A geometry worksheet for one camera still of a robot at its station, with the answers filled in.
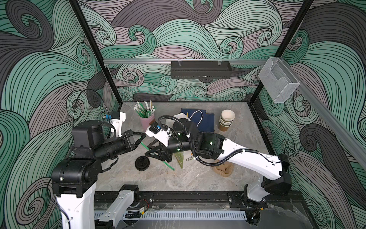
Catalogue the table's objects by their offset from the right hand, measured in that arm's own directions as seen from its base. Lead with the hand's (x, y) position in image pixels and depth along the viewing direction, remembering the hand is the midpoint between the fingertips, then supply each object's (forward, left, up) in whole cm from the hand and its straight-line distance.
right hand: (148, 150), depth 54 cm
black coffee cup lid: (+7, +11, -33) cm, 35 cm away
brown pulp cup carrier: (+4, -38, -33) cm, 51 cm away
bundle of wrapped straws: (+39, +14, -21) cm, 47 cm away
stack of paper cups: (+33, -42, -23) cm, 58 cm away
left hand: (+4, 0, +5) cm, 7 cm away
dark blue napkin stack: (+38, -31, -34) cm, 60 cm away
